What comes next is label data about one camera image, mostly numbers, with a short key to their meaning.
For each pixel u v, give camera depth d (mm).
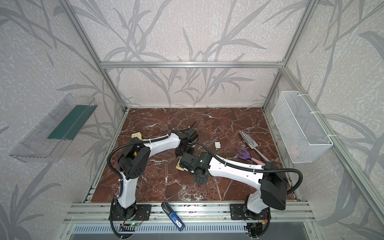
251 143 987
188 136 769
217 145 987
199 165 535
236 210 739
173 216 693
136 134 1029
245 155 941
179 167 884
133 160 514
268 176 468
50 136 646
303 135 616
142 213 722
